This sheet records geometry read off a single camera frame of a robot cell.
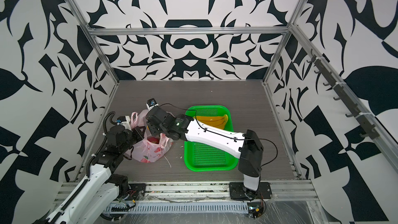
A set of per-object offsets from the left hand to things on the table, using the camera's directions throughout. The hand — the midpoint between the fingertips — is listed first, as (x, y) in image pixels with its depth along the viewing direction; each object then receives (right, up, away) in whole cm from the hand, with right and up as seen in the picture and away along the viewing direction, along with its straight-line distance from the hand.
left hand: (145, 124), depth 81 cm
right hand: (+6, +3, -9) cm, 11 cm away
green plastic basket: (+29, -18, +4) cm, 35 cm away
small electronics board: (+53, -37, -10) cm, 65 cm away
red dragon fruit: (+3, -9, +4) cm, 10 cm away
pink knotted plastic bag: (+4, -11, -4) cm, 12 cm away
